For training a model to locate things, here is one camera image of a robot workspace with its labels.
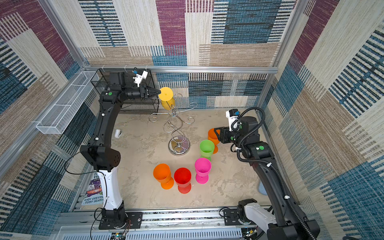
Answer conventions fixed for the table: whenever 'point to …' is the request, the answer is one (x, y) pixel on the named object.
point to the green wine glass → (206, 147)
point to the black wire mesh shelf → (100, 79)
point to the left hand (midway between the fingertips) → (160, 90)
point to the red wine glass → (183, 176)
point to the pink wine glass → (203, 166)
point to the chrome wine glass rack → (178, 144)
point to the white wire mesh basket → (56, 120)
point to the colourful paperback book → (94, 195)
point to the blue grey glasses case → (261, 189)
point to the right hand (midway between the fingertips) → (219, 131)
